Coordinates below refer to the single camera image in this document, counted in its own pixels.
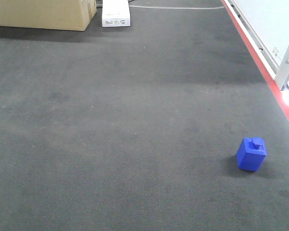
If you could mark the white partition panel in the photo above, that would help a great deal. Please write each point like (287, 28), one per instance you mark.
(267, 19)

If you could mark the blue plastic box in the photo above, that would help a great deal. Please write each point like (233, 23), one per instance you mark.
(250, 158)

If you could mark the white flat carton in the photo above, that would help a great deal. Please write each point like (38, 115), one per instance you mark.
(115, 12)

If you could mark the large cardboard box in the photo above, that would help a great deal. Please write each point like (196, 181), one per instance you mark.
(38, 14)

